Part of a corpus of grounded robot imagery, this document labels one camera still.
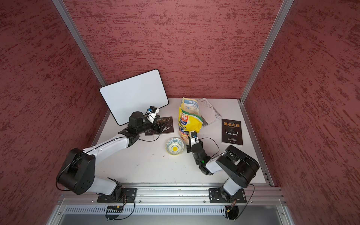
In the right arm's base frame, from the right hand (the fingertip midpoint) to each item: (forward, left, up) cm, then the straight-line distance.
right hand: (190, 138), depth 91 cm
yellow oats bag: (+5, 0, +17) cm, 17 cm away
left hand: (+6, +17, +12) cm, 22 cm away
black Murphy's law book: (+8, -31, -6) cm, 33 cm away
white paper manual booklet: (+24, -15, -2) cm, 28 cm away
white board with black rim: (+25, +36, +18) cm, 47 cm away
